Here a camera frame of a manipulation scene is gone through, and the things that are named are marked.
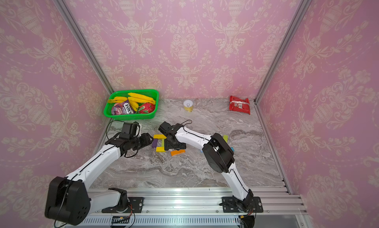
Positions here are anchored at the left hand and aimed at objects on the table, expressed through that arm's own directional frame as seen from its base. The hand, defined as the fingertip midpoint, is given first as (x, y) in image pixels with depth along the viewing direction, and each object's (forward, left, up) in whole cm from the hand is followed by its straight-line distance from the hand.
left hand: (151, 140), depth 86 cm
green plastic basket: (+43, +8, -2) cm, 44 cm away
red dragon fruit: (+28, +9, -2) cm, 29 cm away
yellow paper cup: (+32, -21, -4) cm, 38 cm away
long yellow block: (+8, -2, -8) cm, 11 cm away
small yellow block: (-1, -4, -10) cm, 11 cm away
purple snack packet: (+27, +27, -3) cm, 38 cm away
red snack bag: (+35, -60, -5) cm, 69 cm away
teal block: (-17, -40, +24) cm, 50 cm away
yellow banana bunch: (+35, +20, -1) cm, 41 cm away
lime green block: (+4, -5, -10) cm, 12 cm away
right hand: (-3, -10, -7) cm, 13 cm away
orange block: (-3, -14, -10) cm, 17 cm away
